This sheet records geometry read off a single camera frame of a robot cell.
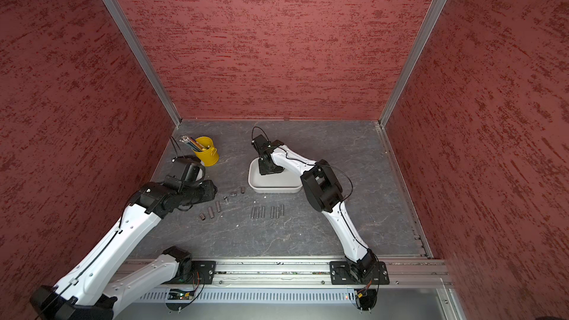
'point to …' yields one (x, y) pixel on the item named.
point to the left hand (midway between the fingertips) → (211, 195)
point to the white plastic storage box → (280, 182)
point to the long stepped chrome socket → (218, 207)
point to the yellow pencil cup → (210, 156)
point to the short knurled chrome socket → (202, 217)
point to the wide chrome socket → (233, 194)
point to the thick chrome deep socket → (211, 212)
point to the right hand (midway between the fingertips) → (270, 172)
